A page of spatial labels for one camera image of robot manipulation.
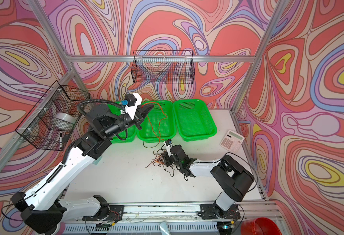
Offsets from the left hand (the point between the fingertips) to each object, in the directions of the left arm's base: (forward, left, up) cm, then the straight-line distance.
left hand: (152, 103), depth 56 cm
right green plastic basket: (+32, -24, -49) cm, 63 cm away
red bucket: (-36, -49, -46) cm, 77 cm away
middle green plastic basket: (+27, -5, -48) cm, 55 cm away
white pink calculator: (+12, -49, -46) cm, 68 cm away
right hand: (0, -3, -44) cm, 44 cm away
